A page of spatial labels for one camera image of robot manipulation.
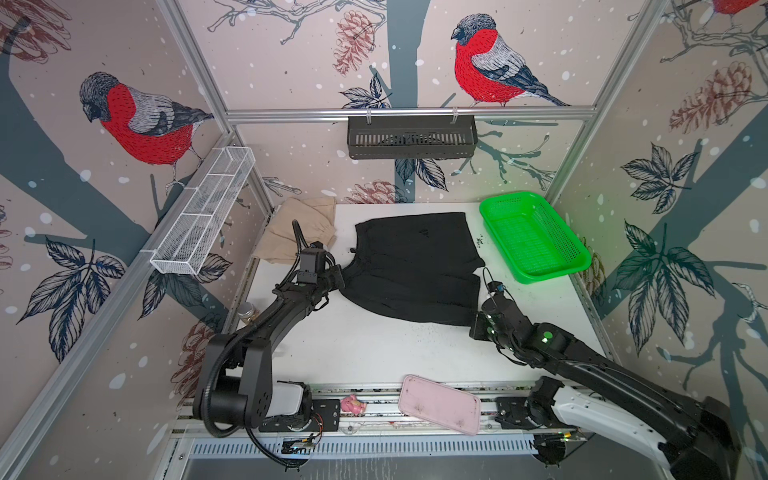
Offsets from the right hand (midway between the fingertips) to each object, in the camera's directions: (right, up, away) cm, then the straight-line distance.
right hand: (466, 322), depth 80 cm
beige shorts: (-50, +30, +35) cm, 68 cm away
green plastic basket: (+33, +22, +31) cm, 50 cm away
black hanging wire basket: (-13, +59, +27) cm, 66 cm away
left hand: (-36, +12, +10) cm, 40 cm away
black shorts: (-11, +12, +21) cm, 27 cm away
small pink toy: (-30, -19, -7) cm, 36 cm away
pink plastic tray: (-10, -18, -6) cm, 22 cm away
